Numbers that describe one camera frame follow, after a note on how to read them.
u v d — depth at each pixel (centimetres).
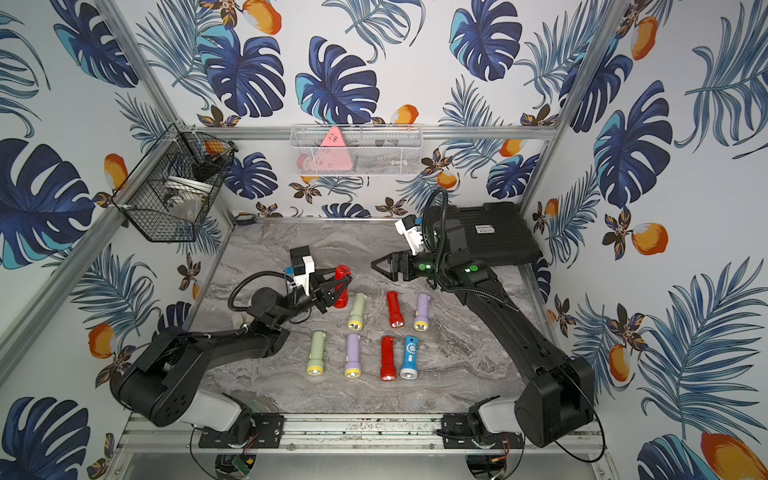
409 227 66
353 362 84
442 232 57
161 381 44
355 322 90
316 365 82
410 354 85
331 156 91
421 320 91
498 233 108
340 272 72
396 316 92
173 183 78
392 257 64
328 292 70
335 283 73
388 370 82
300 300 70
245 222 121
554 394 40
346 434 75
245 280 57
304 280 68
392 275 65
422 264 65
